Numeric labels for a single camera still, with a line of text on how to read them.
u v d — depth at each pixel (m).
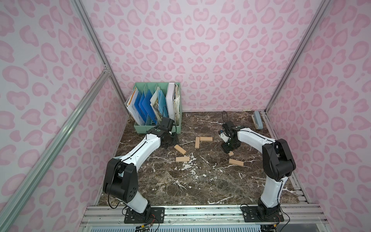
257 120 1.09
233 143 0.77
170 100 0.93
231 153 0.95
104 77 0.86
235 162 0.91
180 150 0.98
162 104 0.95
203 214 0.75
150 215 0.72
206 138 1.03
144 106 0.98
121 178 0.44
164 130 0.64
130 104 0.90
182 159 0.93
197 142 1.01
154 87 0.98
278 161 0.50
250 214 0.73
